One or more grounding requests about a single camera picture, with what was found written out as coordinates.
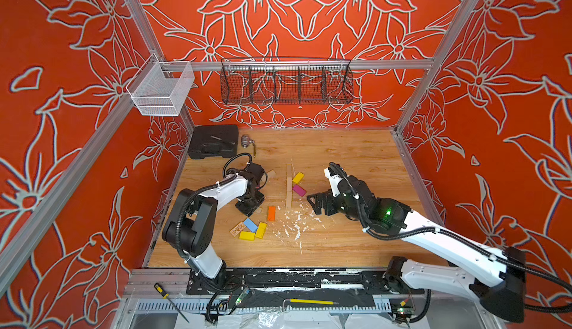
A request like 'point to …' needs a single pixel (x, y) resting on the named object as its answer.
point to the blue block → (250, 225)
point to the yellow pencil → (313, 301)
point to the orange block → (271, 213)
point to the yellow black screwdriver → (165, 295)
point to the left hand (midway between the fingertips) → (259, 205)
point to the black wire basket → (275, 80)
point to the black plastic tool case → (214, 140)
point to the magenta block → (299, 190)
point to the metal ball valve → (245, 141)
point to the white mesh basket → (160, 88)
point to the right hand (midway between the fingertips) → (315, 192)
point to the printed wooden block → (237, 228)
